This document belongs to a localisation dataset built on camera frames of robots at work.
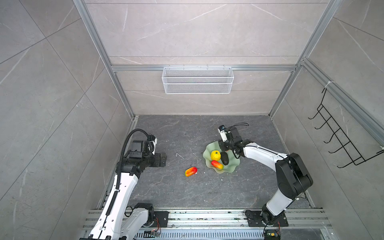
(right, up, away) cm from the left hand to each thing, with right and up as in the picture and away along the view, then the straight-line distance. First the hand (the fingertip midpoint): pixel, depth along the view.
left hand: (157, 153), depth 77 cm
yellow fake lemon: (+33, -4, +13) cm, 36 cm away
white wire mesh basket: (+20, +46, +24) cm, 56 cm away
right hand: (+38, +6, +18) cm, 42 cm away
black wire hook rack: (+85, +2, -19) cm, 87 cm away
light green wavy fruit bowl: (+44, -8, +15) cm, 48 cm away
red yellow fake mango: (+34, -9, +13) cm, 37 cm away
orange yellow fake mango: (+17, -13, +11) cm, 24 cm away
